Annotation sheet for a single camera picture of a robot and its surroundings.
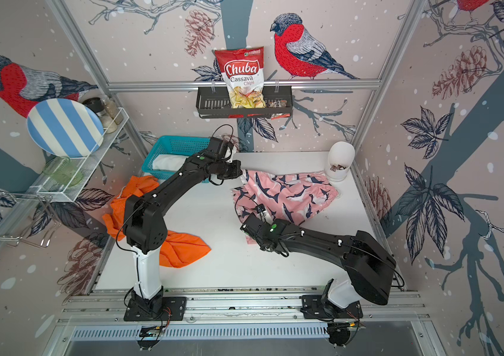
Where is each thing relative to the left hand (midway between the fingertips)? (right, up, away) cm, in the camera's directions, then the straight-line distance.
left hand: (246, 167), depth 90 cm
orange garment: (-27, -33, -4) cm, 43 cm away
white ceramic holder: (+46, +5, +17) cm, 49 cm away
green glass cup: (-57, -1, -21) cm, 61 cm away
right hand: (+10, -25, -5) cm, 27 cm away
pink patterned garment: (+21, -14, +11) cm, 28 cm away
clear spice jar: (-54, +23, -3) cm, 58 cm away
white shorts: (-39, +3, +20) cm, 44 cm away
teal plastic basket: (-42, +12, +28) cm, 52 cm away
